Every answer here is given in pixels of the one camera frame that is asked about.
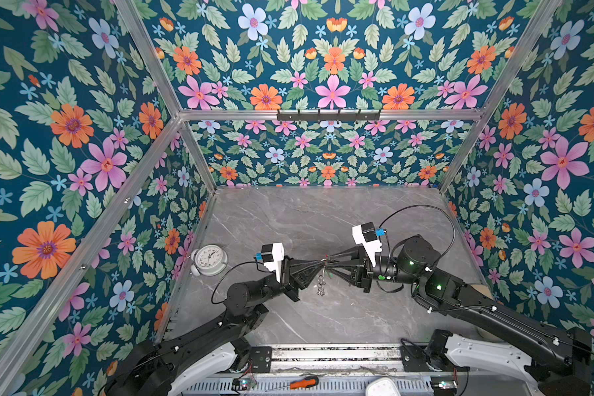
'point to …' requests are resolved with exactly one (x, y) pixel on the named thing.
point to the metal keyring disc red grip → (322, 279)
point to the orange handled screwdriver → (310, 381)
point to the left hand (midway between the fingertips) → (322, 268)
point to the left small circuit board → (240, 384)
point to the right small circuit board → (444, 385)
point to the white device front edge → (382, 387)
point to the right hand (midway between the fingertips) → (330, 262)
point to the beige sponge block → (483, 289)
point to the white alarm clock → (209, 260)
